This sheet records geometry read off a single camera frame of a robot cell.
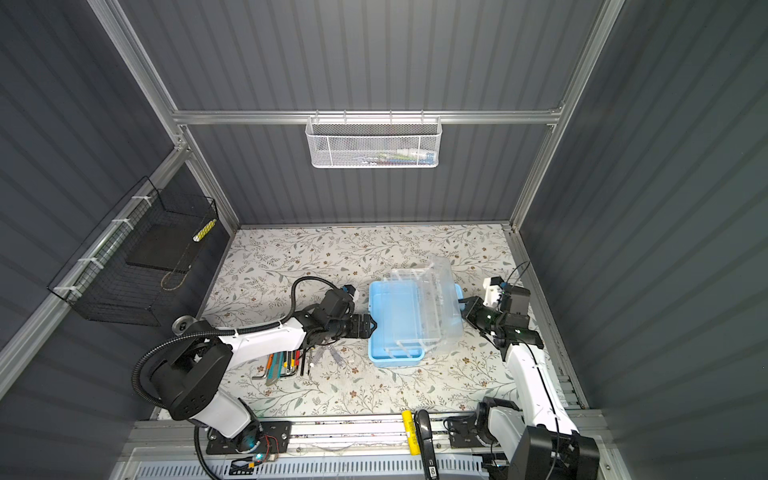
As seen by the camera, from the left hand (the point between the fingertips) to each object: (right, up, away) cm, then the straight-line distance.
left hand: (367, 324), depth 89 cm
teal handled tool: (-26, -11, -4) cm, 29 cm away
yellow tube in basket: (-45, +28, -7) cm, 53 cm away
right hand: (+27, +7, -7) cm, 28 cm away
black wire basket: (-57, +14, -24) cm, 64 cm away
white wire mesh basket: (0, +63, +23) cm, 67 cm away
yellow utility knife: (-21, -10, -3) cm, 24 cm away
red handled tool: (-20, -9, -3) cm, 22 cm away
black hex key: (-18, -11, -4) cm, 22 cm away
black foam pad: (-50, +23, -14) cm, 57 cm away
